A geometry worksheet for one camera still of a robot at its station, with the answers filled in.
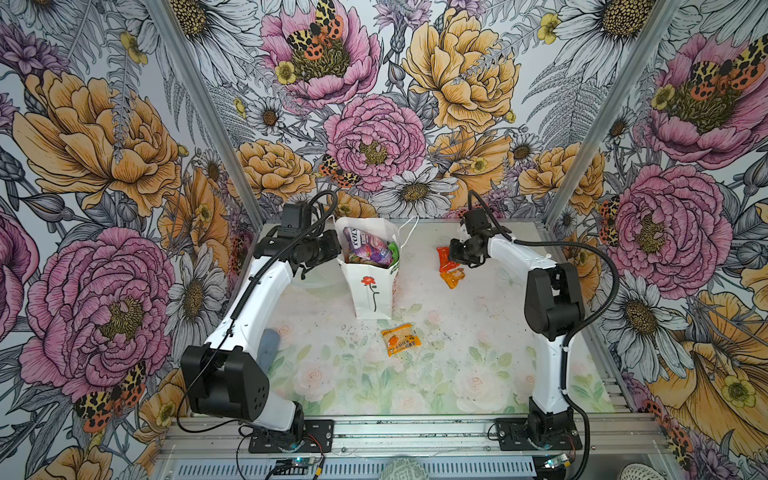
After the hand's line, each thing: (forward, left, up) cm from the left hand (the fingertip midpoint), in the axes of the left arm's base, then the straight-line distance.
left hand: (340, 255), depth 82 cm
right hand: (+9, -34, -16) cm, 39 cm away
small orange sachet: (+8, -35, -22) cm, 42 cm away
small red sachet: (+10, -32, -17) cm, 37 cm away
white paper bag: (-6, -8, -7) cm, 12 cm away
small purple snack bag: (+2, -5, 0) cm, 6 cm away
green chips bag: (+5, -15, -5) cm, 16 cm away
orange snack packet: (-14, -16, -22) cm, 31 cm away
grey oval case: (-16, +22, -21) cm, 34 cm away
